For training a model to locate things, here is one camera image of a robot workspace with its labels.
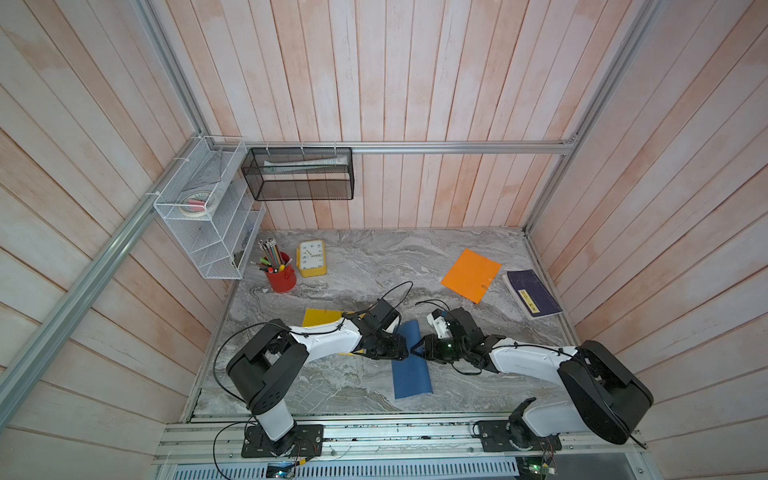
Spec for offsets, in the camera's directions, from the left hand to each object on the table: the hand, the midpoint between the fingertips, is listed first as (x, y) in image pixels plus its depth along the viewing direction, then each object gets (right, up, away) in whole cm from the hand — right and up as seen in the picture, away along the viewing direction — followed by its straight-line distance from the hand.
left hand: (398, 359), depth 86 cm
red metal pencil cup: (-39, +22, +17) cm, 48 cm away
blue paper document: (+3, -4, -2) cm, 6 cm away
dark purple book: (+46, +17, +15) cm, 52 cm away
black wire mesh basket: (-34, +60, +20) cm, 72 cm away
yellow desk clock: (-31, +30, +24) cm, 49 cm away
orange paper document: (+28, +23, +21) cm, 42 cm away
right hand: (+5, +2, +1) cm, 5 cm away
